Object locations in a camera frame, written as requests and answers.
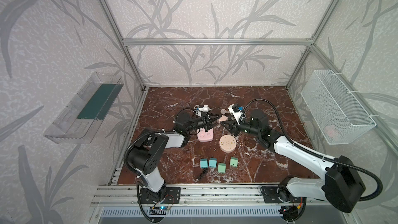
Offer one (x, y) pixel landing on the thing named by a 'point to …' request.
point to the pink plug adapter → (222, 118)
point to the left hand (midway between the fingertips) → (222, 116)
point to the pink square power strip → (203, 136)
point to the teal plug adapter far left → (203, 163)
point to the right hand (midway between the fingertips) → (224, 114)
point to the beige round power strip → (227, 143)
